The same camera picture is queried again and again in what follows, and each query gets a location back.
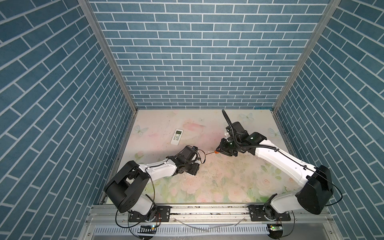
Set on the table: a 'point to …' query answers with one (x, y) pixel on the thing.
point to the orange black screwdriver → (215, 151)
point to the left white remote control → (176, 137)
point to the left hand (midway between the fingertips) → (195, 167)
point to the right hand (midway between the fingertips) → (214, 148)
